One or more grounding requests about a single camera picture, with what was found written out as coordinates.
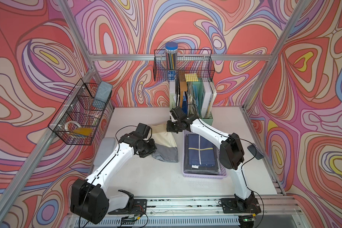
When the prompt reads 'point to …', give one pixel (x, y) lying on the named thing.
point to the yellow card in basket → (84, 131)
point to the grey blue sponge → (102, 95)
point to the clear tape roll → (66, 126)
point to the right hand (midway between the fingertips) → (168, 131)
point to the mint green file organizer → (172, 102)
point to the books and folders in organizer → (197, 99)
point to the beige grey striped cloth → (166, 148)
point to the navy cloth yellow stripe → (201, 152)
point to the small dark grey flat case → (257, 152)
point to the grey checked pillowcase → (198, 170)
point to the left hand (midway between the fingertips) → (157, 149)
